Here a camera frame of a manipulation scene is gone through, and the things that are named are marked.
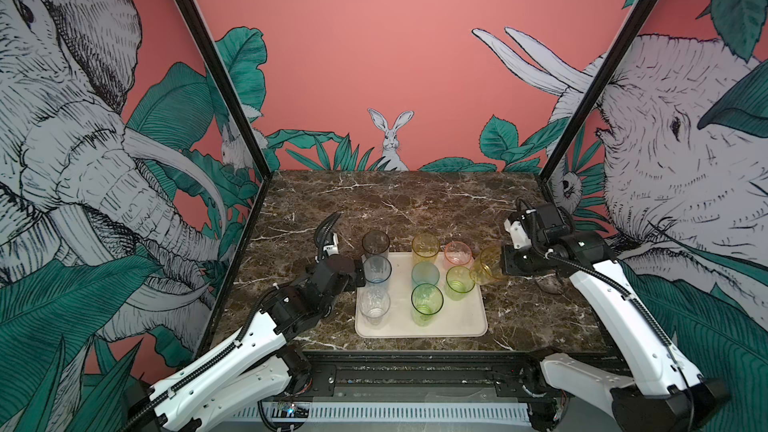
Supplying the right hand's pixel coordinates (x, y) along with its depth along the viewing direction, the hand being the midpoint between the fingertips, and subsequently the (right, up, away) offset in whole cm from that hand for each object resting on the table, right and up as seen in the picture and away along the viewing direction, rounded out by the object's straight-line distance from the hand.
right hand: (497, 259), depth 73 cm
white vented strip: (-5, -36, -3) cm, 37 cm away
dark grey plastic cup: (-31, +3, +14) cm, 35 cm away
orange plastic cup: (-17, +1, +11) cm, 20 cm away
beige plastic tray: (-24, -15, +17) cm, 33 cm away
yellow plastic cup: (-1, -3, +5) cm, 6 cm away
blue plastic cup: (-31, -6, +15) cm, 35 cm away
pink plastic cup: (-5, -2, +22) cm, 23 cm away
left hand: (-38, 0, +2) cm, 38 cm away
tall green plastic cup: (-18, -10, -1) cm, 20 cm away
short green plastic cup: (-6, -10, +17) cm, 20 cm away
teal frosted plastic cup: (-17, -7, +15) cm, 23 cm away
